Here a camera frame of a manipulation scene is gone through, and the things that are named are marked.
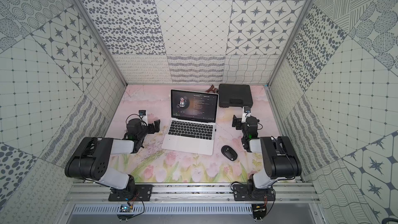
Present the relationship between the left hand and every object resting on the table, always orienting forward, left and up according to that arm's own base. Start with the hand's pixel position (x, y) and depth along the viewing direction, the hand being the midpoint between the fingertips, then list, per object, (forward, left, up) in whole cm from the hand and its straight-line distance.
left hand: (151, 118), depth 94 cm
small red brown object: (+30, -38, -4) cm, 48 cm away
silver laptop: (-3, -25, -5) cm, 26 cm away
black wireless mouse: (-18, -48, -6) cm, 51 cm away
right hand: (+3, -57, 0) cm, 57 cm away
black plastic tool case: (+21, -54, -1) cm, 58 cm away
